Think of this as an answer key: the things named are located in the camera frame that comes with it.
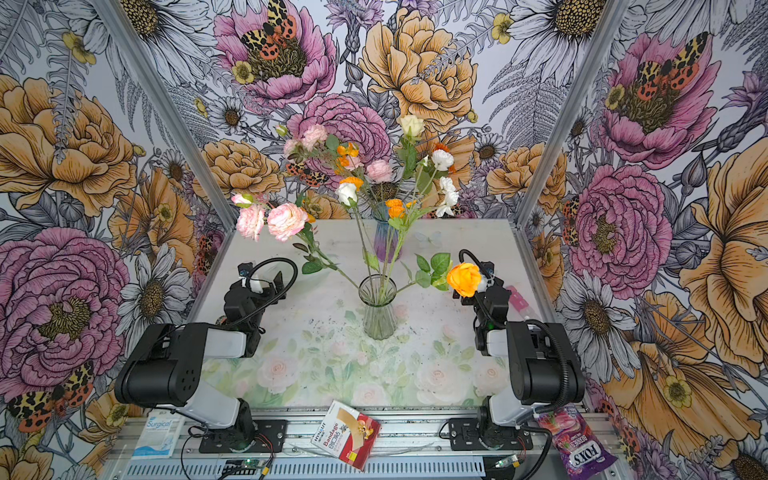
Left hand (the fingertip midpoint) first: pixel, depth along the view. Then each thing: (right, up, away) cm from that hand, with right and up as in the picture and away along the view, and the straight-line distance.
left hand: (267, 281), depth 93 cm
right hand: (+63, 0, 0) cm, 63 cm away
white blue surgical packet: (-19, -36, -19) cm, 45 cm away
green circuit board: (+5, -40, -23) cm, 47 cm away
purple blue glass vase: (+37, +14, +4) cm, 39 cm away
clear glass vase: (+34, -2, -12) cm, 36 cm away
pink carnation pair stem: (+34, +33, -4) cm, 48 cm away
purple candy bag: (+81, -37, -25) cm, 93 cm away
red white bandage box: (+28, -34, -22) cm, 49 cm away
